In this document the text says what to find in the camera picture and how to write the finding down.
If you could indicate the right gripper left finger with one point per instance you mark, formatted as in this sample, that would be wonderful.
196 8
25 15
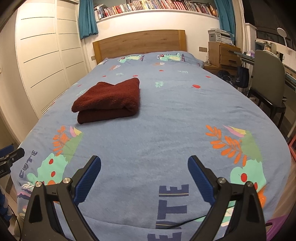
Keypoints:
41 220

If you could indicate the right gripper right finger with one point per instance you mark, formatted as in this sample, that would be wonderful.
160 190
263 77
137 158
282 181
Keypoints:
247 220

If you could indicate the dark red knit sweater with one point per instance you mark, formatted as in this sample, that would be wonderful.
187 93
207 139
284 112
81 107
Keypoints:
105 101

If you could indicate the blue patterned bed cover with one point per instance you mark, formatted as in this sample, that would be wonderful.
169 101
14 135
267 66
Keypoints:
144 190

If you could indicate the white wardrobe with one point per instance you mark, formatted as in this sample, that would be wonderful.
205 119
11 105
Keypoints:
48 50

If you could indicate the grey desk chair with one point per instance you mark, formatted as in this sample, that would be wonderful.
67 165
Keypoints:
269 93

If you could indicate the dark bag on floor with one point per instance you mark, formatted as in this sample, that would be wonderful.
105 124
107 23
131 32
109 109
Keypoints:
242 77

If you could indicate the glass desk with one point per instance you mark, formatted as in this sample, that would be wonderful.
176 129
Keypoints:
267 64

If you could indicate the left teal curtain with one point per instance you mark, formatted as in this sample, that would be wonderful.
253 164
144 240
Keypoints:
86 19

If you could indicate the teal curtain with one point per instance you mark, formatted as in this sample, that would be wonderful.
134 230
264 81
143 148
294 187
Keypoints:
86 19
226 17

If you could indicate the wooden bedside cabinet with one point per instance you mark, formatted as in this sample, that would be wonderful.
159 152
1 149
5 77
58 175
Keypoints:
222 56

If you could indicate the wooden headboard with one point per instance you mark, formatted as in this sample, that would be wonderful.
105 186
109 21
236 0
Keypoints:
141 42

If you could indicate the row of books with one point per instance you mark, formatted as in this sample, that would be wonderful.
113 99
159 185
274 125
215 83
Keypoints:
104 10

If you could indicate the white printer box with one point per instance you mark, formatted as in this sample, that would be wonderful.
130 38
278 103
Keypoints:
218 35

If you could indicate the white desk lamp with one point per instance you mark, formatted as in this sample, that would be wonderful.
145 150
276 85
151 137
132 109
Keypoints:
283 34

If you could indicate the right teal curtain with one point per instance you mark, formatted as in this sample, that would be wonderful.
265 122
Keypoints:
226 17

